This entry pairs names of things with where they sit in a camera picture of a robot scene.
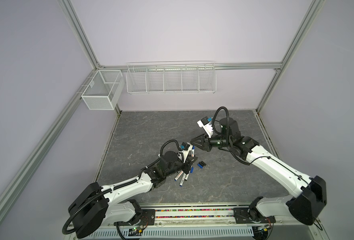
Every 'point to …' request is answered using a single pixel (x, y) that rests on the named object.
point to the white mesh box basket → (105, 90)
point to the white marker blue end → (191, 170)
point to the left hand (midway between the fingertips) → (195, 158)
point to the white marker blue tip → (182, 179)
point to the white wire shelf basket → (171, 77)
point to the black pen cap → (204, 164)
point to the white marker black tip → (178, 175)
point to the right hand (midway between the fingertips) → (192, 142)
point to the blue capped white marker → (193, 151)
